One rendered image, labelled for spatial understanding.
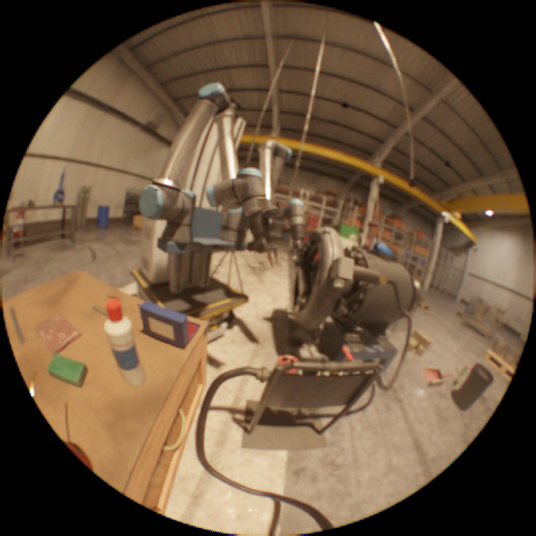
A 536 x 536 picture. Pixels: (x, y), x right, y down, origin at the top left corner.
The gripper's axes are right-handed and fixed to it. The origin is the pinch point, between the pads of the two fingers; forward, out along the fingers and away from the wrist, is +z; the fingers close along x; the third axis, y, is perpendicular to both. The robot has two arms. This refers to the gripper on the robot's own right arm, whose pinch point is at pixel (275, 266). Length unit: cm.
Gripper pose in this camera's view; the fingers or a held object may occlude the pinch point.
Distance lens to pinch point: 61.3
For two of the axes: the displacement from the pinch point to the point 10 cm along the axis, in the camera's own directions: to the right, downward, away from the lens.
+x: -3.9, 2.4, -8.9
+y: -9.0, 1.1, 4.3
